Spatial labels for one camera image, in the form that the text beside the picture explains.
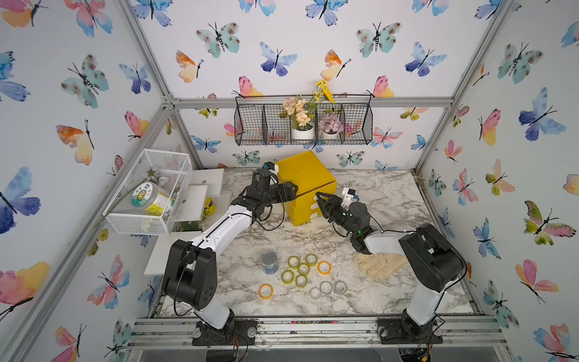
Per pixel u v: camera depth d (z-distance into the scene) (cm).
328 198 83
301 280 84
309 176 91
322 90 82
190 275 44
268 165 77
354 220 71
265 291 82
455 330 76
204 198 81
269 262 81
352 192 84
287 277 85
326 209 79
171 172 79
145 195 63
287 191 76
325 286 84
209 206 98
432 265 48
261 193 67
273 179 68
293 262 89
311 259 90
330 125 87
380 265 89
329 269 87
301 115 81
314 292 83
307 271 86
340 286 83
